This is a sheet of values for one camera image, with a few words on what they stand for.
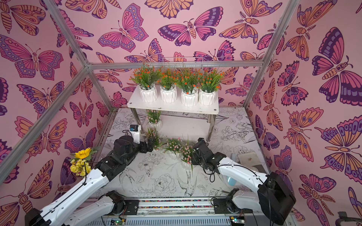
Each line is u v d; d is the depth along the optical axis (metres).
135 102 0.79
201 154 0.64
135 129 0.64
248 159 0.90
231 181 0.82
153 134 0.85
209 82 0.63
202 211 0.73
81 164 0.65
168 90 0.72
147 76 0.68
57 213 0.40
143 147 0.66
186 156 0.78
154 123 0.90
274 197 0.41
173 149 0.81
